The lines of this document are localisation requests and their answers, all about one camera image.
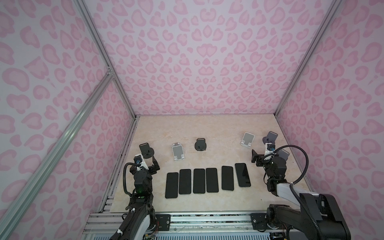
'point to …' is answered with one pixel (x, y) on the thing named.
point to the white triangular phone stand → (247, 139)
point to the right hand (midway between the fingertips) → (261, 148)
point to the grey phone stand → (271, 138)
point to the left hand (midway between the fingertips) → (145, 156)
